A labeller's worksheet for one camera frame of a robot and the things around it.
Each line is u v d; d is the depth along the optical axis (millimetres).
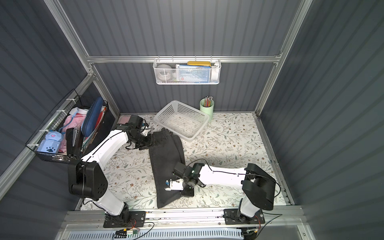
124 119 1161
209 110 1088
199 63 888
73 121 721
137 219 738
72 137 654
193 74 858
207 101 1063
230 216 734
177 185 689
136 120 707
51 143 595
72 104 768
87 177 450
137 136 733
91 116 664
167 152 947
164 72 829
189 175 619
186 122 1153
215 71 847
